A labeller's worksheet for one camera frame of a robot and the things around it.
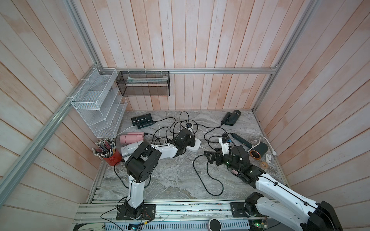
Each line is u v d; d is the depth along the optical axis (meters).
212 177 0.86
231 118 1.10
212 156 0.70
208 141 1.01
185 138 0.75
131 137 0.97
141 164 0.51
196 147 0.95
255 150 0.89
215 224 0.66
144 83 1.04
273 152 0.99
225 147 0.70
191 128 0.84
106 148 0.83
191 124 0.87
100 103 0.71
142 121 1.08
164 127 1.02
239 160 0.58
